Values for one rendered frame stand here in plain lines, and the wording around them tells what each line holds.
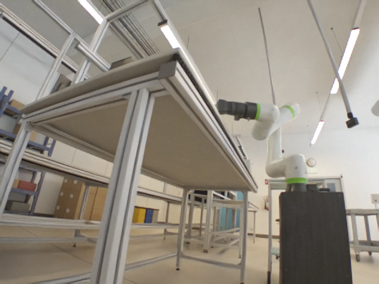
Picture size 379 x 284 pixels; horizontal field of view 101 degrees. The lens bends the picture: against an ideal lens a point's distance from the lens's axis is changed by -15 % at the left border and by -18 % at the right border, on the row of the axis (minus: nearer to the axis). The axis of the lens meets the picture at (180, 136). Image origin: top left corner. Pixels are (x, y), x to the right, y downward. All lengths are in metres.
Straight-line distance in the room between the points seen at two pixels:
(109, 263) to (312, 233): 1.00
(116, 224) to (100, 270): 0.10
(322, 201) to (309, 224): 0.14
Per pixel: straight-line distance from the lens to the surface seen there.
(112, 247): 0.40
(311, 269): 1.20
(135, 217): 6.73
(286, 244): 1.17
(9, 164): 1.02
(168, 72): 0.43
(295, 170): 1.26
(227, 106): 0.99
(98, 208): 4.55
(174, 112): 0.68
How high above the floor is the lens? 0.65
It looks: 22 degrees up
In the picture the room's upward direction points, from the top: 7 degrees clockwise
